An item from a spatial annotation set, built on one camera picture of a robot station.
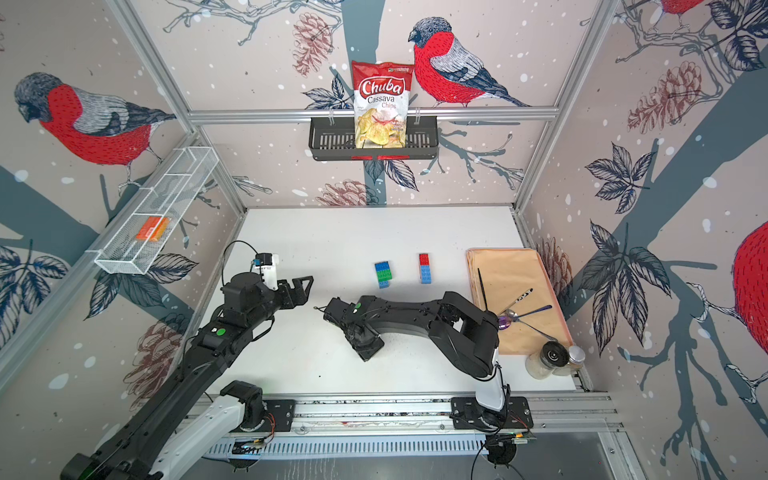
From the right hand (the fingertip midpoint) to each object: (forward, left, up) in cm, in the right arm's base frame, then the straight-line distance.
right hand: (352, 347), depth 84 cm
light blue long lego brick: (+24, -22, +2) cm, 32 cm away
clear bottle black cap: (-5, -50, +6) cm, 50 cm away
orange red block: (+15, +47, +33) cm, 59 cm away
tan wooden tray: (+23, -52, -1) cm, 56 cm away
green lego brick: (+23, -8, +2) cm, 25 cm away
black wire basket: (+55, +9, +34) cm, 65 cm away
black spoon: (+20, -41, -1) cm, 45 cm away
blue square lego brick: (+26, -7, +3) cm, 27 cm away
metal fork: (+19, -54, -1) cm, 57 cm away
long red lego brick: (+30, -21, +3) cm, 37 cm away
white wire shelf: (+24, +53, +30) cm, 65 cm away
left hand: (+12, +12, +19) cm, 26 cm away
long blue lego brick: (+21, -8, 0) cm, 22 cm away
